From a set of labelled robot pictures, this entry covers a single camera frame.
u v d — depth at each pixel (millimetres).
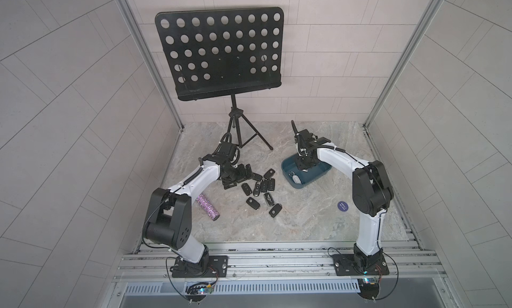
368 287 669
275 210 843
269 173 958
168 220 429
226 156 691
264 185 911
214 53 630
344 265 714
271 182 922
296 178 937
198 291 657
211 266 703
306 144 737
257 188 896
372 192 508
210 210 816
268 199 867
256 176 937
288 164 989
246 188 898
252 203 866
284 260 725
